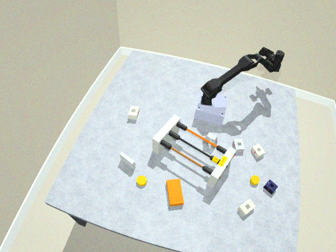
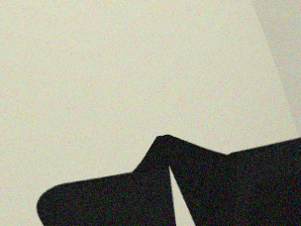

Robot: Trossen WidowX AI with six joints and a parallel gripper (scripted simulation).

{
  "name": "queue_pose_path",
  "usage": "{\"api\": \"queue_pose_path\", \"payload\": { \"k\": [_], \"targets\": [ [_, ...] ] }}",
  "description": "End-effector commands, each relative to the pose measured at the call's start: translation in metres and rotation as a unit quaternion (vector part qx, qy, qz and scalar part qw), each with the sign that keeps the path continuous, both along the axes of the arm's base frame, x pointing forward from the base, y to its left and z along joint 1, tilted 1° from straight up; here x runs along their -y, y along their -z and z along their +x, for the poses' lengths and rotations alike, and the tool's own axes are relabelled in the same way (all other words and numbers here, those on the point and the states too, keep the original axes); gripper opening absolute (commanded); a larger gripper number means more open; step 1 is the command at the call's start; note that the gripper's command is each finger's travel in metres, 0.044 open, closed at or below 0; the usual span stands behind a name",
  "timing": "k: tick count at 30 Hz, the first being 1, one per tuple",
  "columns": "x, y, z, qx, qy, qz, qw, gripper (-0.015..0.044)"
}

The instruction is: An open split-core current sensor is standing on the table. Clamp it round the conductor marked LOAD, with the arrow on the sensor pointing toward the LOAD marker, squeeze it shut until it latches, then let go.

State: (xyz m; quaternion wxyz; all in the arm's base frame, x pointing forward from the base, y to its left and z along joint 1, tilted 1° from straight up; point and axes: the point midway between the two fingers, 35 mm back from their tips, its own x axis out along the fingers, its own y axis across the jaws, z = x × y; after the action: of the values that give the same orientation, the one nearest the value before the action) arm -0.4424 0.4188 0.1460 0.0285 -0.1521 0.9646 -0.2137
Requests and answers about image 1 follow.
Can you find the yellow short cylinder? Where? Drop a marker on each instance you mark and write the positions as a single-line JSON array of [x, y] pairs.
[[254, 180], [141, 180]]

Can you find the orange rectangular block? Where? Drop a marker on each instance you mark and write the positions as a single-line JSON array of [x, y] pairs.
[[174, 192]]

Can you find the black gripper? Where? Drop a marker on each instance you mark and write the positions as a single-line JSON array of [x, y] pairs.
[[267, 53]]

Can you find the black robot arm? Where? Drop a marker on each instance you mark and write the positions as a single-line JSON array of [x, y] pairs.
[[211, 88]]

